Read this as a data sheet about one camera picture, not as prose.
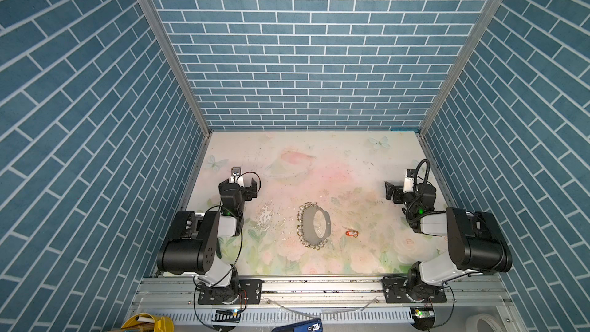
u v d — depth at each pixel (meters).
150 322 0.62
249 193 0.84
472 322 0.68
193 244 0.46
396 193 0.85
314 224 0.89
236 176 0.79
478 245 0.46
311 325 0.65
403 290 0.74
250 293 0.73
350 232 0.87
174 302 0.72
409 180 0.84
